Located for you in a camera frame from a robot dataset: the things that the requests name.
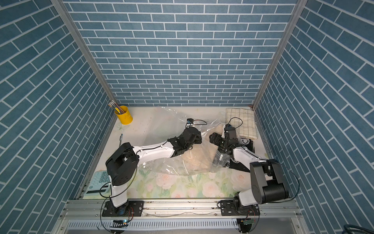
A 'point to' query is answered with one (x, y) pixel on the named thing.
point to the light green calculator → (99, 184)
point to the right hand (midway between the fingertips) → (215, 138)
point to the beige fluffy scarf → (200, 157)
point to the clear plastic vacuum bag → (171, 122)
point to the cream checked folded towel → (243, 119)
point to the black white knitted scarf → (234, 165)
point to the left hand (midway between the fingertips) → (204, 134)
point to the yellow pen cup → (126, 118)
